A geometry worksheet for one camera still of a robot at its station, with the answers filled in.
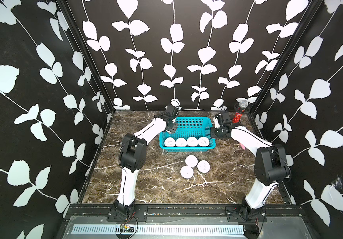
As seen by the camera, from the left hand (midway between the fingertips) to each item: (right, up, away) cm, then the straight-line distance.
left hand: (171, 123), depth 98 cm
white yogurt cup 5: (+12, -22, -12) cm, 28 cm away
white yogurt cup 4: (+21, -12, -4) cm, 24 cm away
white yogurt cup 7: (+9, -28, -15) cm, 33 cm away
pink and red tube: (+44, +4, -1) cm, 44 cm away
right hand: (+25, -5, -3) cm, 26 cm away
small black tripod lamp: (+44, +10, -10) cm, 46 cm away
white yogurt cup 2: (+6, -12, -5) cm, 15 cm away
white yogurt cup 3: (+13, -12, -3) cm, 18 cm away
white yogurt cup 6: (+19, -25, -14) cm, 35 cm away
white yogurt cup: (-1, -12, -5) cm, 13 cm away
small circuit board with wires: (-21, -51, -28) cm, 62 cm away
